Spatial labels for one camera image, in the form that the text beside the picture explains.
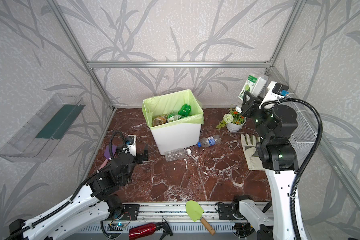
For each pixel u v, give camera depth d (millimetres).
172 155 883
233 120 958
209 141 959
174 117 865
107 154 948
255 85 510
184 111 937
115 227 721
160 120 815
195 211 741
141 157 642
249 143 990
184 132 1148
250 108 472
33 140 639
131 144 597
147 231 654
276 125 371
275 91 428
